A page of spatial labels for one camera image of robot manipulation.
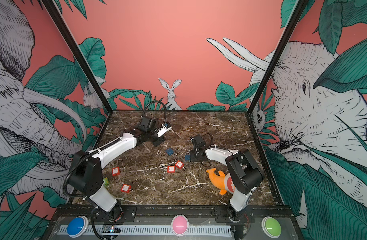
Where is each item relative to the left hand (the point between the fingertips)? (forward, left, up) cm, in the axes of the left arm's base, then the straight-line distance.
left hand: (163, 133), depth 89 cm
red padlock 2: (-17, -4, -13) cm, 22 cm away
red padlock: (-14, -9, -13) cm, 21 cm away
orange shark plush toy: (-28, -33, -9) cm, 44 cm away
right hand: (-9, -17, -13) cm, 23 cm away
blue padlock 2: (-9, -15, -13) cm, 22 cm away
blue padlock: (-5, -3, -14) cm, 15 cm away
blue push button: (-44, +39, -12) cm, 60 cm away
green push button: (-48, -53, -11) cm, 72 cm away
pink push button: (-45, -9, -13) cm, 48 cm away
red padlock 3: (-27, +20, -13) cm, 36 cm away
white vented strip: (-47, +5, -14) cm, 49 cm away
